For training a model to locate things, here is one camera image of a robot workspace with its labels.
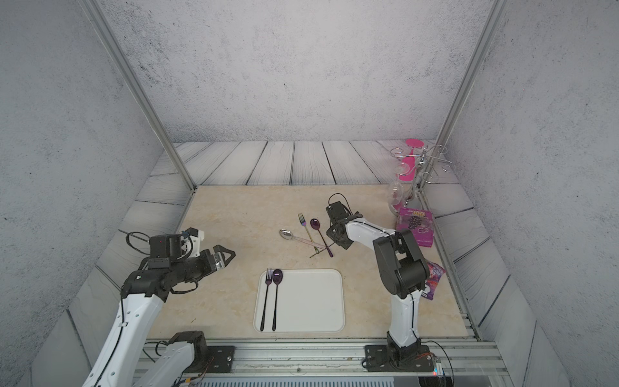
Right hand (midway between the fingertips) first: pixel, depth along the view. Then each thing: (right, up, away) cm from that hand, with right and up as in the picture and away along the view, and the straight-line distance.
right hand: (335, 235), depth 99 cm
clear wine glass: (+24, +17, -2) cm, 30 cm away
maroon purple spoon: (-8, +4, +7) cm, 11 cm away
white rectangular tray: (-10, -21, -14) cm, 28 cm away
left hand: (-35, -4, -24) cm, 43 cm away
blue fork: (-5, -6, -2) cm, 8 cm away
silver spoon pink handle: (-20, 0, +2) cm, 20 cm away
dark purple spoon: (-22, -14, -9) cm, 28 cm away
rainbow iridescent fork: (-13, +4, +8) cm, 16 cm away
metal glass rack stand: (+34, +25, -3) cm, 43 cm away
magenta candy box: (+34, +5, -1) cm, 34 cm away
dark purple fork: (-26, -15, -10) cm, 31 cm away
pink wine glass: (+25, +24, -12) cm, 37 cm away
